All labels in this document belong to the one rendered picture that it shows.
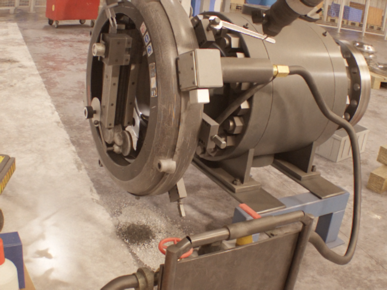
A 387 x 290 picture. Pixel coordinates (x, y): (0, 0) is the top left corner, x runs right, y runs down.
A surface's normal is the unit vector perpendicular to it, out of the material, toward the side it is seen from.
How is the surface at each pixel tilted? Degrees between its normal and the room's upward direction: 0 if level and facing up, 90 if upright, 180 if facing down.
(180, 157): 107
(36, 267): 0
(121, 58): 93
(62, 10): 90
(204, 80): 68
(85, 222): 0
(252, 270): 90
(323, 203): 90
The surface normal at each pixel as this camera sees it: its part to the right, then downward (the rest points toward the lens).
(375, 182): -0.72, 0.18
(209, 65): 0.50, 0.00
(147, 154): -0.87, 0.10
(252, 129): 0.44, 0.62
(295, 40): 0.39, -0.48
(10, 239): 0.16, -0.87
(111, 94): 0.48, 0.44
